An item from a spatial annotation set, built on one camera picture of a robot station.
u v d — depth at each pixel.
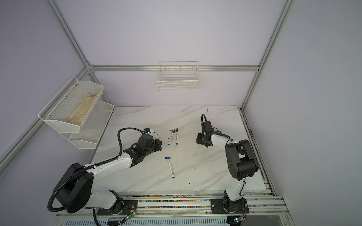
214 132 0.75
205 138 0.73
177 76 0.94
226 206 0.67
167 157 0.91
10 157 0.50
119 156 0.57
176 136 1.01
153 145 0.70
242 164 0.48
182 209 0.73
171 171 0.86
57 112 0.69
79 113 0.77
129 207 0.74
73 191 0.42
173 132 1.04
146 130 0.79
